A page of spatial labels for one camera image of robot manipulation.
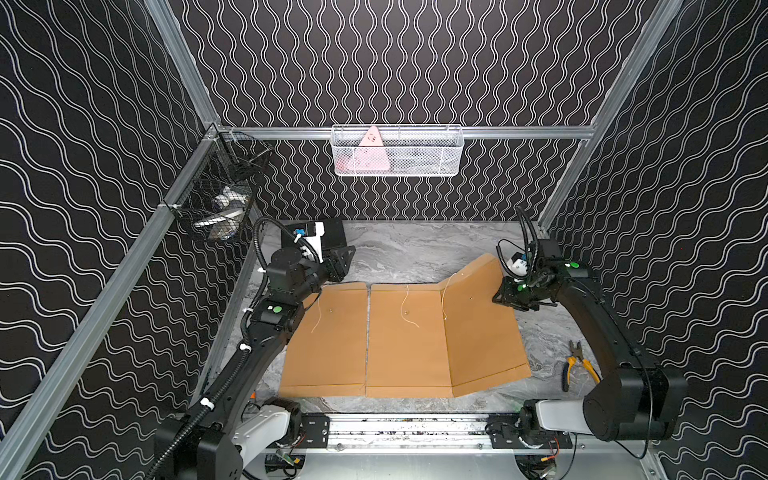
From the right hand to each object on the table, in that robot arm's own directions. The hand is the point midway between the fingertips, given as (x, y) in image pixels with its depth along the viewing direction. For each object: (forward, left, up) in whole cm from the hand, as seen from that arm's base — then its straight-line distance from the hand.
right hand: (500, 298), depth 82 cm
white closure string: (+5, +27, -15) cm, 31 cm away
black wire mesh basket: (+29, +85, +13) cm, 90 cm away
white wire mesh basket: (+47, +28, +16) cm, 57 cm away
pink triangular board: (+36, +36, +22) cm, 56 cm away
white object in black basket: (+21, +77, +15) cm, 81 cm away
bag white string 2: (+8, +13, -13) cm, 20 cm away
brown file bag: (-10, +25, -16) cm, 31 cm away
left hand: (+4, +40, +18) cm, 44 cm away
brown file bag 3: (-7, +3, -11) cm, 14 cm away
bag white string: (+1, +52, -14) cm, 54 cm away
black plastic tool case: (+33, +51, -10) cm, 62 cm away
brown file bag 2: (-11, +49, -16) cm, 52 cm away
